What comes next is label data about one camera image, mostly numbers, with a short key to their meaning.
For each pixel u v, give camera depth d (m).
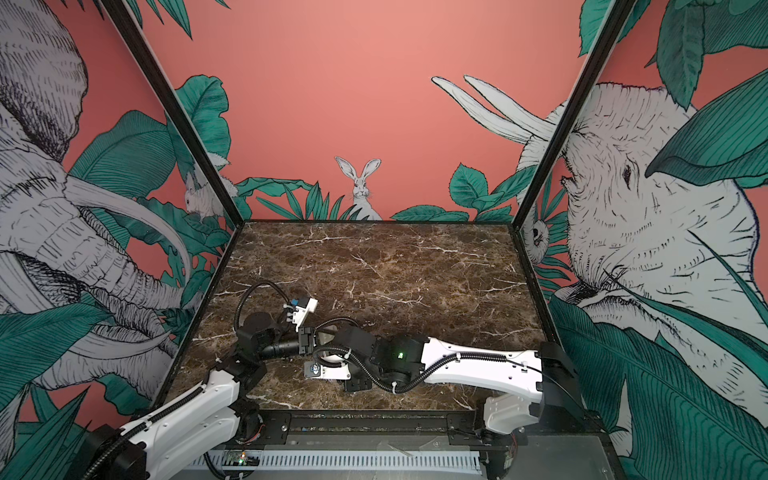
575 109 0.86
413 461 0.70
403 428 0.76
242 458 0.70
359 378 0.60
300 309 0.73
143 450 0.42
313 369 0.55
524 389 0.41
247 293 0.99
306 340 0.67
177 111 0.86
